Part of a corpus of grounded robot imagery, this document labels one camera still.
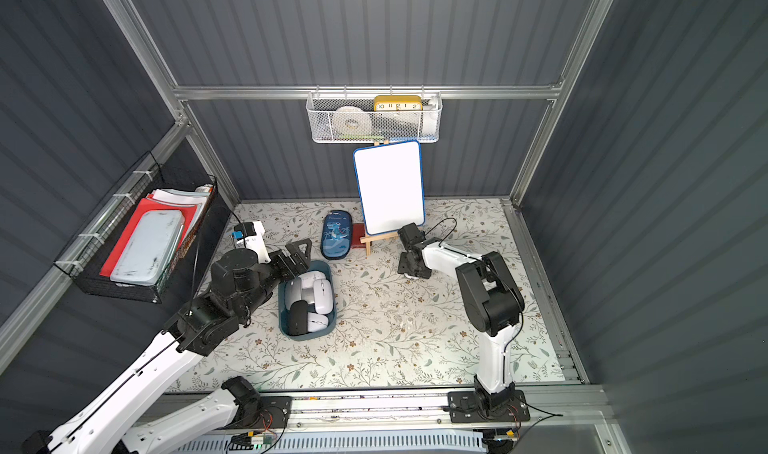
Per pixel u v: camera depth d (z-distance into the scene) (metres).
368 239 1.00
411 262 0.74
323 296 0.91
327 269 0.94
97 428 0.39
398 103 0.87
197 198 0.79
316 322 0.87
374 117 0.88
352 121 0.84
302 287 0.92
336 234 1.05
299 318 0.86
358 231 1.10
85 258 0.61
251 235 0.58
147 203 0.77
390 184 0.91
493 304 0.52
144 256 0.66
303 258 0.60
